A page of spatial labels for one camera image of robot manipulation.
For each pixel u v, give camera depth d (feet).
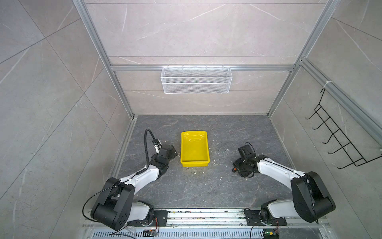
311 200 1.39
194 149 3.31
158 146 2.51
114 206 1.36
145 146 2.12
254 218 2.40
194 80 3.31
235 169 2.86
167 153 2.26
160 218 2.40
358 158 1.90
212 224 2.40
